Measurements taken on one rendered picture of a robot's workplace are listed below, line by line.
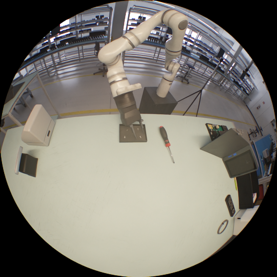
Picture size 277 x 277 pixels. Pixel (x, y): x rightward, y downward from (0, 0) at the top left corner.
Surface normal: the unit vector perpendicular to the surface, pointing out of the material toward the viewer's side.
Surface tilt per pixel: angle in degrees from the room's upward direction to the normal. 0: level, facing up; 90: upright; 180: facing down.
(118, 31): 90
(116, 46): 48
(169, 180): 0
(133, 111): 42
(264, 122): 90
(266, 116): 90
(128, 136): 0
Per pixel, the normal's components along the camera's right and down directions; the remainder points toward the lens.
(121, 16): 0.14, 0.89
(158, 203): 0.17, -0.44
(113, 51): 0.29, 0.46
